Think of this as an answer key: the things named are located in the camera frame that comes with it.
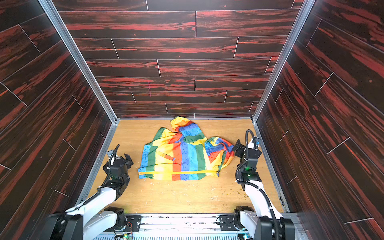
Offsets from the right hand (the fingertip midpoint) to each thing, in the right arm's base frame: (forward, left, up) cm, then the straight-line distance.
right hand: (250, 143), depth 81 cm
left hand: (-8, +75, -7) cm, 76 cm away
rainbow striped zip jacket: (+1, +37, -16) cm, 40 cm away
